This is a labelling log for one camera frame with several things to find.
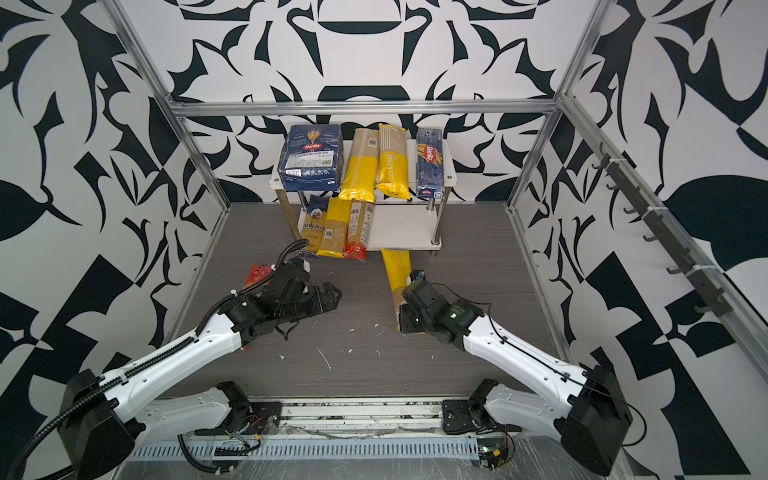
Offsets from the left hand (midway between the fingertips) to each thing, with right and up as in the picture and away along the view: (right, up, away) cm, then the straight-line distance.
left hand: (331, 292), depth 78 cm
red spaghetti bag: (-27, +2, +19) cm, 33 cm away
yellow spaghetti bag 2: (-3, +12, +19) cm, 23 cm away
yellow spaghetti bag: (+18, +6, +11) cm, 22 cm away
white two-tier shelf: (+19, +19, +29) cm, 40 cm away
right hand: (+19, -6, +1) cm, 20 cm away
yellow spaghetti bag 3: (+8, +30, -1) cm, 31 cm away
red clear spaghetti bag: (+6, +19, +24) cm, 30 cm away
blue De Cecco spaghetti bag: (-10, +19, +24) cm, 32 cm away
